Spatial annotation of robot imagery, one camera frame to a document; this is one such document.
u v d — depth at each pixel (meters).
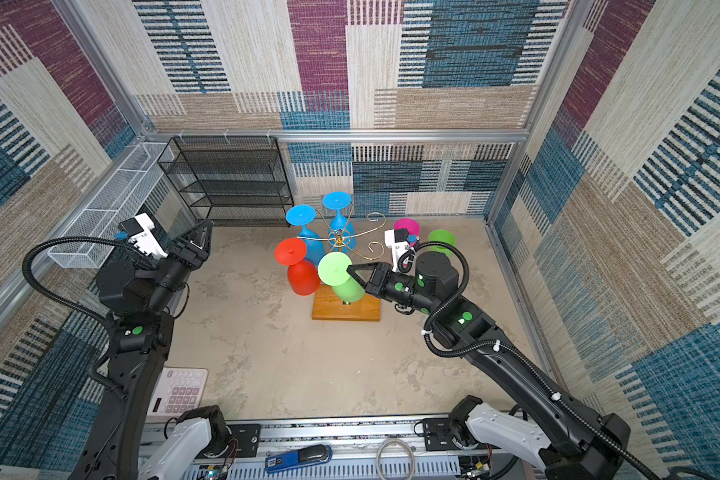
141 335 0.50
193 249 0.57
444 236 0.93
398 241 0.59
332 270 0.64
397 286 0.56
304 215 0.76
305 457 0.71
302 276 0.78
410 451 0.70
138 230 0.55
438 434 0.74
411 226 0.97
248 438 0.73
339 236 0.73
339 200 0.79
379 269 0.58
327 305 0.97
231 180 1.09
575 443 0.38
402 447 0.72
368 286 0.56
